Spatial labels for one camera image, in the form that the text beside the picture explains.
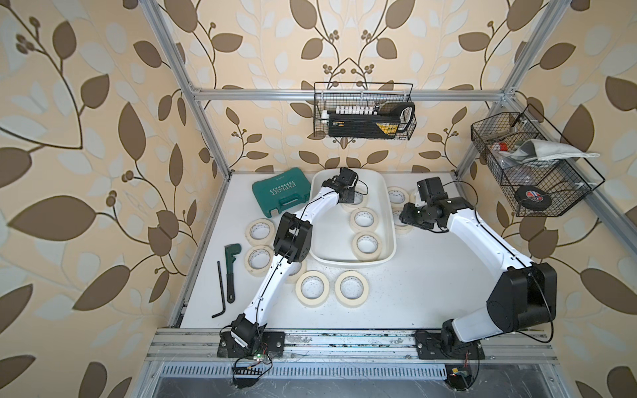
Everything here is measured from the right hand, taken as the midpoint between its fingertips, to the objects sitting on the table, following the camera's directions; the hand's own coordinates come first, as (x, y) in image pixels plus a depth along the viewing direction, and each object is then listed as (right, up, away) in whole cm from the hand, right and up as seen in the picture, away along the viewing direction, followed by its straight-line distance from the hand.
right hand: (405, 217), depth 87 cm
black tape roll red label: (+33, +7, -15) cm, 37 cm away
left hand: (-18, +8, +19) cm, 28 cm away
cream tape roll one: (-21, -27, -7) cm, 35 cm away
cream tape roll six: (-15, +3, +18) cm, 23 cm away
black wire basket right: (+36, +14, -14) cm, 41 cm away
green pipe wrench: (-65, -14, +7) cm, 67 cm away
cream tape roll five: (+4, +7, +24) cm, 26 cm away
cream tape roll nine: (+1, -6, +9) cm, 11 cm away
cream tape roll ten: (-14, -5, +11) cm, 19 cm away
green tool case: (-47, +10, +21) cm, 53 cm away
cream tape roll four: (-39, -19, +2) cm, 44 cm away
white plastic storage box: (-26, -7, +12) cm, 29 cm away
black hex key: (-65, -25, -1) cm, 70 cm away
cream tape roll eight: (-54, -17, +6) cm, 57 cm away
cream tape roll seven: (-34, -27, -6) cm, 44 cm away
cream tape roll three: (-56, -7, +14) cm, 58 cm away
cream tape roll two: (-12, -12, +8) cm, 19 cm away
